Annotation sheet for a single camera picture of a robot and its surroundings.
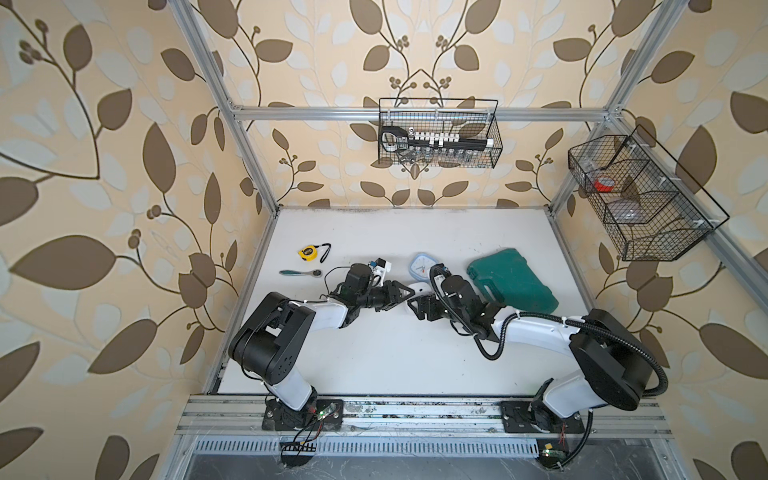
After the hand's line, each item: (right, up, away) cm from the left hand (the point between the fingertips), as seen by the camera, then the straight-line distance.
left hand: (408, 292), depth 86 cm
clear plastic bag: (+52, +23, -14) cm, 59 cm away
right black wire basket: (+60, +23, -13) cm, 65 cm away
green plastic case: (+32, +3, +10) cm, 34 cm away
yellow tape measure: (-34, +11, +19) cm, 41 cm away
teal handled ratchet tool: (-31, +4, +15) cm, 35 cm away
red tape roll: (+54, +30, -5) cm, 62 cm away
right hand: (+3, -3, +2) cm, 5 cm away
